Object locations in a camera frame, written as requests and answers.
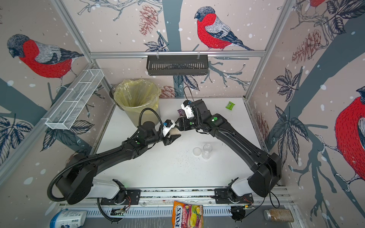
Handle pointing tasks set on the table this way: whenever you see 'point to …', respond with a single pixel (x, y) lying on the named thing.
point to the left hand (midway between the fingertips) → (179, 128)
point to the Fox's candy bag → (187, 215)
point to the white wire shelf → (66, 114)
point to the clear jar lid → (196, 151)
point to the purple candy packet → (181, 112)
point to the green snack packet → (230, 105)
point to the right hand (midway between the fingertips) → (179, 121)
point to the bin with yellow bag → (133, 95)
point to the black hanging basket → (177, 65)
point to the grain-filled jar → (282, 215)
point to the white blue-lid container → (68, 218)
